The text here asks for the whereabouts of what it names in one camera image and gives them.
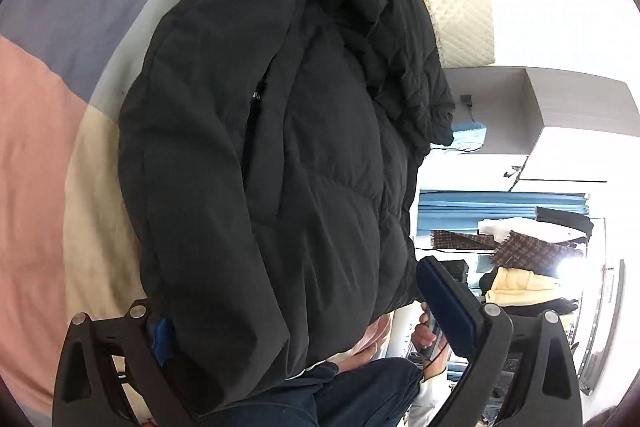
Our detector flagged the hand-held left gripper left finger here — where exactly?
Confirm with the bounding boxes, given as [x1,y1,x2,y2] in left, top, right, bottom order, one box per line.
[52,299,201,427]

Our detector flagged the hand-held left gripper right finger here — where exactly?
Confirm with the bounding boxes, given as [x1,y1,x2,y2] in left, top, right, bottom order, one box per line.
[416,255,583,427]

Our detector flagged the black puffer jacket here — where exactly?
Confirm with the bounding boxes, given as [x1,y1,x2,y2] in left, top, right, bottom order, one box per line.
[117,0,457,410]

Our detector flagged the person's right forearm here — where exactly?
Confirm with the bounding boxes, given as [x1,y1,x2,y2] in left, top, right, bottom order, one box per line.
[406,356,452,427]

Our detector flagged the metal clothes rack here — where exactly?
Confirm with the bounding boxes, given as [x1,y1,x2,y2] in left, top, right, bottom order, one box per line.
[579,259,627,397]

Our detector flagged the person's right hand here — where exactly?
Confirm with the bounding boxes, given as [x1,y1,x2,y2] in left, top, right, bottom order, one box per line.
[412,302,437,351]

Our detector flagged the yellow coat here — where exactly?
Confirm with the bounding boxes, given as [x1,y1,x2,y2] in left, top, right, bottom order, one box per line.
[487,267,562,306]

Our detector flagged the brown houndstooth scarf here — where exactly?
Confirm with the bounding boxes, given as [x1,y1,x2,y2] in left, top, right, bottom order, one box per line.
[431,229,584,269]

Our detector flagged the person's leg in jeans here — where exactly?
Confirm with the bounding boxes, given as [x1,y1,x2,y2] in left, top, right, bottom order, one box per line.
[200,357,424,427]

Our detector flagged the black hanging garment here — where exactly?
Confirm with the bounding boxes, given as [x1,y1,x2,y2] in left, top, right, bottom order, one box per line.
[535,206,595,239]

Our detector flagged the checked patchwork blanket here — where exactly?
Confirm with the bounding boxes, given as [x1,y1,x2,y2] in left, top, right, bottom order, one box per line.
[0,0,391,423]

